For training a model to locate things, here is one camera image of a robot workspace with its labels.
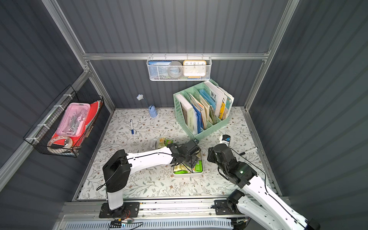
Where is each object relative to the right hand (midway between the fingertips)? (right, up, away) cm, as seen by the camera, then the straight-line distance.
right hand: (213, 149), depth 75 cm
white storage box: (-16, -14, +8) cm, 23 cm away
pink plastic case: (-72, +14, -3) cm, 74 cm away
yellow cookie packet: (-32, -1, +22) cm, 38 cm away
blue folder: (-6, +14, +17) cm, 23 cm away
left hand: (-11, -7, +10) cm, 17 cm away
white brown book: (-14, +21, +10) cm, 27 cm away
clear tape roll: (-70, +5, -7) cm, 70 cm away
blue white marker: (-55, +8, +32) cm, 64 cm away
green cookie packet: (-27, 0, +24) cm, 36 cm away
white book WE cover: (+6, +32, +18) cm, 37 cm away
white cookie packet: (-37, -1, +22) cm, 43 cm away
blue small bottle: (-41, +24, +34) cm, 58 cm away
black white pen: (+30, -4, +20) cm, 36 cm away
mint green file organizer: (-6, +32, +20) cm, 38 cm away
